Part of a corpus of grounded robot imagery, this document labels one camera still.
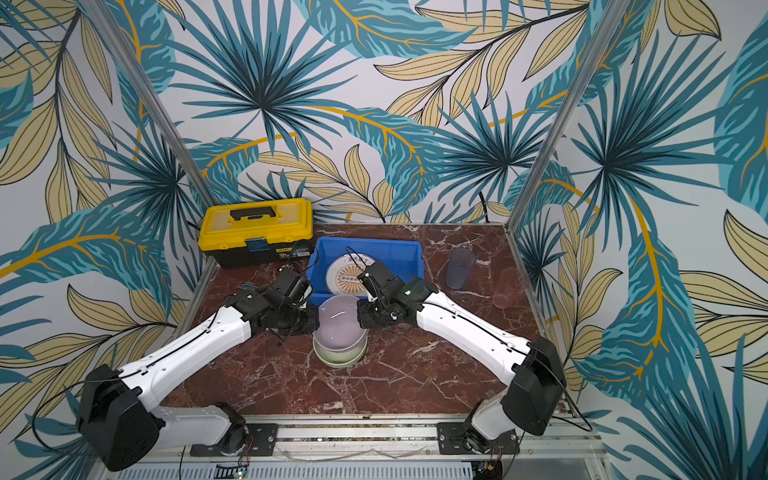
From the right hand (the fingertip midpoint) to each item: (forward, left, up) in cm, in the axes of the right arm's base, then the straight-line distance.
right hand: (359, 320), depth 78 cm
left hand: (0, +11, -2) cm, 11 cm away
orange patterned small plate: (+25, +6, -12) cm, 28 cm away
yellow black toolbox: (+31, +33, +3) cm, 45 cm away
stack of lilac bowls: (+1, +6, -6) cm, 9 cm away
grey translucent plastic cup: (+27, -35, -13) cm, 46 cm away
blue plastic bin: (+31, -16, -12) cm, 37 cm away
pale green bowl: (-7, +6, -9) cm, 12 cm away
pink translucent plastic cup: (+18, -51, -14) cm, 56 cm away
